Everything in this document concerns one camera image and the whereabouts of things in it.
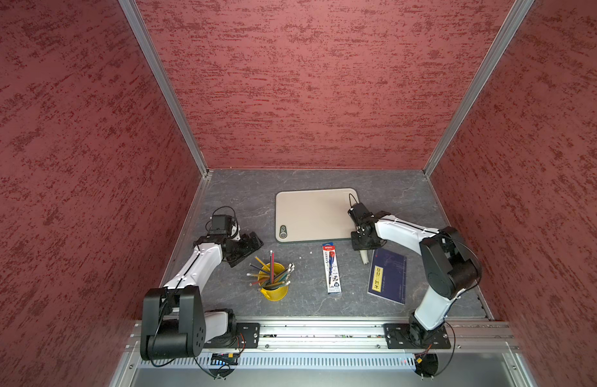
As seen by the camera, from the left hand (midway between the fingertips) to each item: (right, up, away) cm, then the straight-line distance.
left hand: (254, 253), depth 87 cm
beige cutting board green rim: (+23, +13, +19) cm, 33 cm away
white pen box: (+29, -8, -2) cm, 30 cm away
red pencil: (+8, -2, -10) cm, 13 cm away
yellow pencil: (+5, -1, -11) cm, 12 cm away
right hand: (+41, 0, +7) cm, 42 cm away
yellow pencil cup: (+10, -9, -13) cm, 19 cm away
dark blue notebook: (+50, -8, 0) cm, 50 cm away
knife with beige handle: (+41, -1, +3) cm, 42 cm away
